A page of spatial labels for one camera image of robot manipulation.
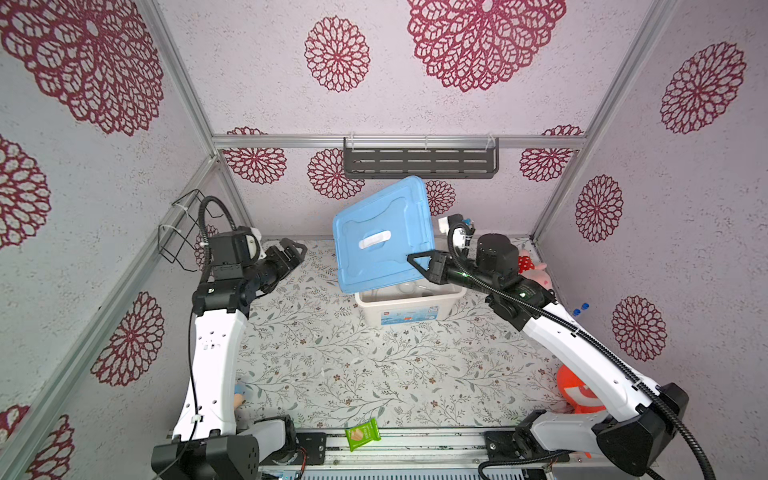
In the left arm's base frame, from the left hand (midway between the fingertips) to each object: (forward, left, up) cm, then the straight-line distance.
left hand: (294, 262), depth 72 cm
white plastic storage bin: (-2, -30, -16) cm, 34 cm away
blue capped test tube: (-4, -78, -17) cm, 80 cm away
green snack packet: (-32, -16, -29) cm, 46 cm away
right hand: (-4, -27, +7) cm, 28 cm away
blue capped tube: (-6, -74, -16) cm, 76 cm away
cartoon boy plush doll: (-24, +15, -23) cm, 36 cm away
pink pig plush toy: (+16, -75, -26) cm, 80 cm away
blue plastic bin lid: (+6, -20, +3) cm, 21 cm away
